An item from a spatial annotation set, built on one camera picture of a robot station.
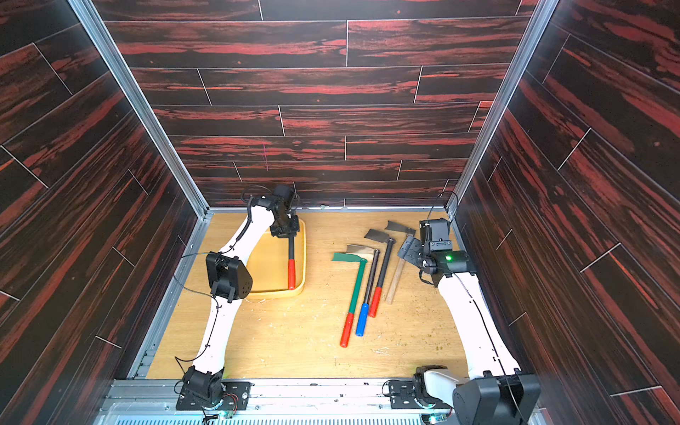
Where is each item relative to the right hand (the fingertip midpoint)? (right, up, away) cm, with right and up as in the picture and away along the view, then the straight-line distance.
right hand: (423, 251), depth 79 cm
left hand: (-42, +6, +22) cm, 48 cm away
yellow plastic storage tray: (-53, -6, +23) cm, 58 cm away
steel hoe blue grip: (-15, -2, +26) cm, 30 cm away
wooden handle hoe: (-2, -7, +22) cm, 23 cm away
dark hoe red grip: (-12, -16, +14) cm, 24 cm away
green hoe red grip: (-22, -23, +8) cm, 33 cm away
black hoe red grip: (-42, -6, +12) cm, 44 cm away
